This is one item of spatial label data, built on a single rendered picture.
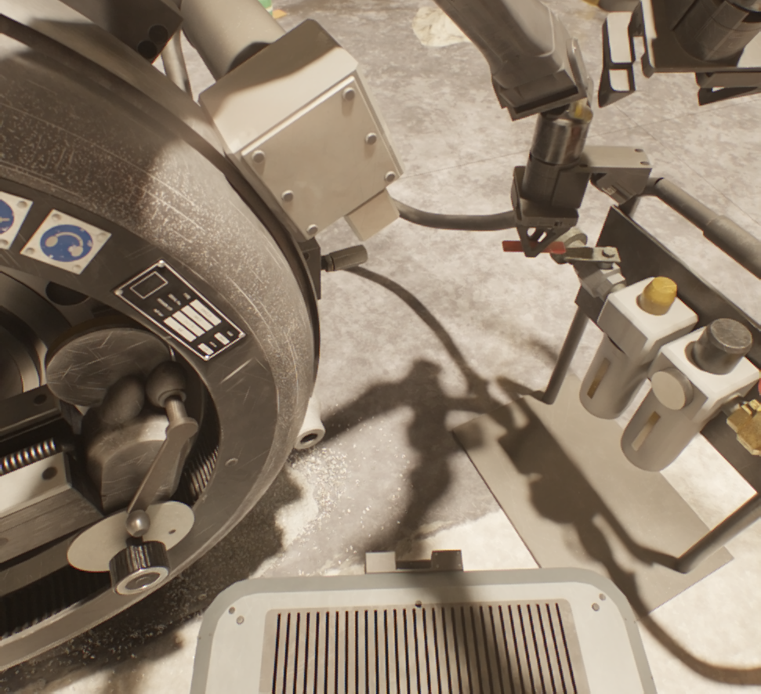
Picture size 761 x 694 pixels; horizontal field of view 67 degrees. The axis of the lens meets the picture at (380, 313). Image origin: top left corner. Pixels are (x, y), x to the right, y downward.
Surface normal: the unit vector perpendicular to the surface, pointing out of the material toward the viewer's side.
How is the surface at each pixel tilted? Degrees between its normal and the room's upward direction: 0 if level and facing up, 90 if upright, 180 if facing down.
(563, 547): 0
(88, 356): 90
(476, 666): 0
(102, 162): 71
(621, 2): 95
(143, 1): 90
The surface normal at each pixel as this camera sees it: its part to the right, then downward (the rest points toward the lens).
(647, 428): -0.90, 0.33
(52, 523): 0.44, 0.68
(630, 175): -0.04, 0.76
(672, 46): 0.01, -0.19
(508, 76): 0.07, 0.99
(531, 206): 0.00, -0.65
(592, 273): -0.78, -0.04
